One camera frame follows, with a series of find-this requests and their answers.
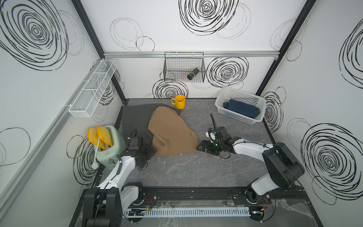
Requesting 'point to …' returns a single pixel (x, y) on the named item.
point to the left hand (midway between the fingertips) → (152, 154)
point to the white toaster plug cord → (95, 165)
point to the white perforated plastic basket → (226, 93)
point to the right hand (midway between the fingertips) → (201, 150)
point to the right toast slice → (105, 135)
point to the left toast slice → (92, 134)
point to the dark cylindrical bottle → (190, 75)
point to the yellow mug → (179, 105)
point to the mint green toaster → (108, 157)
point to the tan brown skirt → (171, 135)
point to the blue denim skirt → (242, 108)
